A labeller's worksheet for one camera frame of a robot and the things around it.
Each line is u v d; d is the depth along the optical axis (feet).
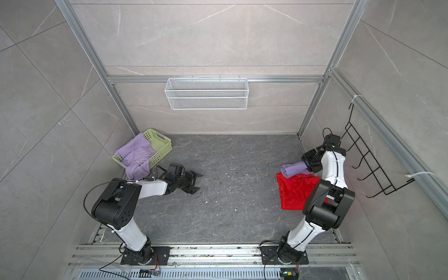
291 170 2.70
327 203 1.63
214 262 2.40
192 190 2.89
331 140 2.26
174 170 2.51
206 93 3.27
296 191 2.96
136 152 3.44
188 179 2.81
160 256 2.41
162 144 3.68
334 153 1.92
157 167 2.81
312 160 2.58
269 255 2.40
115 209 1.54
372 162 2.16
